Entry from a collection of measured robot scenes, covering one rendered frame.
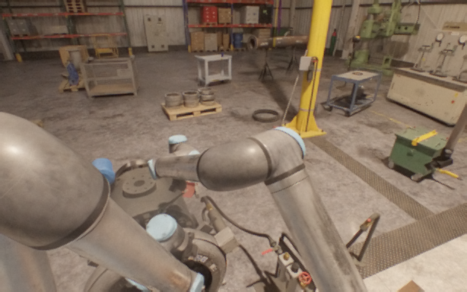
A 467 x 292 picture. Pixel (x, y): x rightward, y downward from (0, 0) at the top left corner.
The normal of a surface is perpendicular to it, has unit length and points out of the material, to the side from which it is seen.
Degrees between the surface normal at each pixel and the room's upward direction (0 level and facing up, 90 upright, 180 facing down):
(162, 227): 19
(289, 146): 46
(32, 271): 92
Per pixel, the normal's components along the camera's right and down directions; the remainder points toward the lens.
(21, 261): 0.94, 0.18
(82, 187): 0.88, -0.32
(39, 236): 0.30, 0.58
